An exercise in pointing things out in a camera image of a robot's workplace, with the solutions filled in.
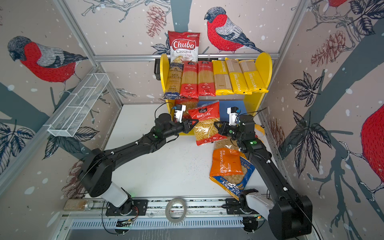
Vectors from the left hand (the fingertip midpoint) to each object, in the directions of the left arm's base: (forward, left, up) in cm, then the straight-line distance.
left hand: (197, 120), depth 75 cm
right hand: (-1, -8, -3) cm, 9 cm away
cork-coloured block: (-33, +60, -24) cm, 73 cm away
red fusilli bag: (+21, +4, -9) cm, 23 cm away
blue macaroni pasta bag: (-25, -20, -24) cm, 40 cm away
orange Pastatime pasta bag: (-12, -16, -22) cm, 30 cm away
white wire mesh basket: (+5, +63, +2) cm, 63 cm away
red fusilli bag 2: (-3, -4, -5) cm, 7 cm away
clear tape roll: (-36, +15, -24) cm, 45 cm away
